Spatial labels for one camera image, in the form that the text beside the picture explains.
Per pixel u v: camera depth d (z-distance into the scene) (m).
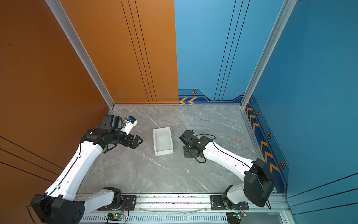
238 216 0.70
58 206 0.37
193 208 0.72
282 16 0.73
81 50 0.85
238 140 0.99
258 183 0.40
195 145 0.58
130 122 0.68
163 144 0.94
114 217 0.71
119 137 0.62
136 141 0.68
